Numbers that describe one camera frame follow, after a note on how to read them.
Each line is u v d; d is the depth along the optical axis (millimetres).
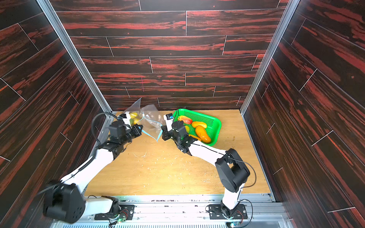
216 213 730
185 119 1107
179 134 650
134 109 1181
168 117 721
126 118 733
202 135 993
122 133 662
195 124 1068
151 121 949
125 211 734
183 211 753
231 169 483
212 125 1076
